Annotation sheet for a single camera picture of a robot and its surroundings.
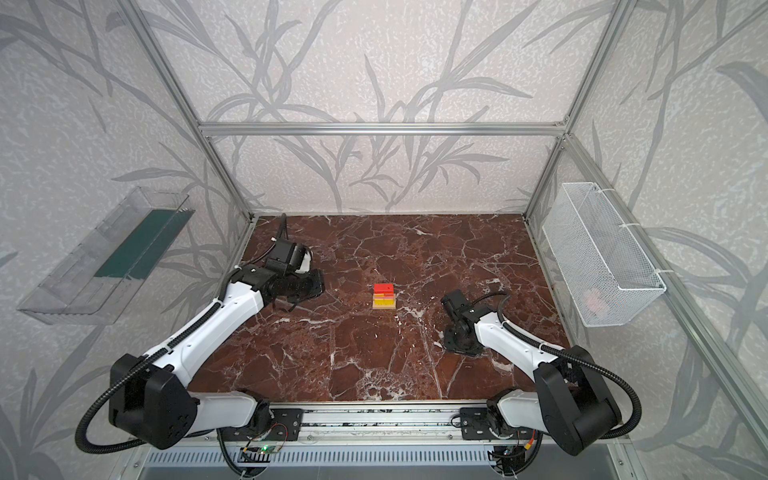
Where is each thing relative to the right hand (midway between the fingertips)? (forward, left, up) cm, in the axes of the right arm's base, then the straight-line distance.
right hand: (454, 336), depth 88 cm
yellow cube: (+11, +22, +1) cm, 24 cm away
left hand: (+11, +35, +16) cm, 40 cm away
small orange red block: (+12, +19, +4) cm, 23 cm away
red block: (+17, +22, -1) cm, 27 cm away
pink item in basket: (+2, -33, +19) cm, 38 cm away
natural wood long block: (+10, +21, 0) cm, 24 cm away
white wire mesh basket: (0, -28, +34) cm, 44 cm away
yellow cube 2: (+11, +20, +1) cm, 22 cm away
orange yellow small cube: (+11, +23, +5) cm, 26 cm away
